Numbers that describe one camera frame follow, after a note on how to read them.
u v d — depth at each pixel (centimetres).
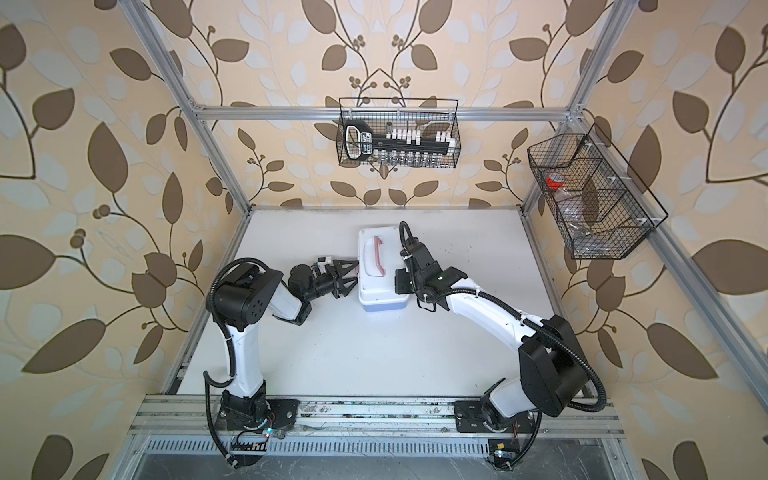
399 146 84
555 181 81
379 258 88
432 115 91
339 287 89
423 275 63
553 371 42
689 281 53
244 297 56
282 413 74
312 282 83
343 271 87
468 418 73
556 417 43
